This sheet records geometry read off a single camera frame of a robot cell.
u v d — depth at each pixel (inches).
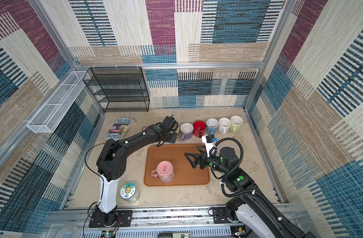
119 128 41.8
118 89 43.7
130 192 29.2
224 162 22.0
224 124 40.3
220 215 28.7
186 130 41.1
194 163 24.6
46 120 27.6
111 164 20.8
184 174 34.3
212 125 39.4
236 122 39.8
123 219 28.9
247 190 20.1
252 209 23.8
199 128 41.4
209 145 24.6
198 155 24.2
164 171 30.5
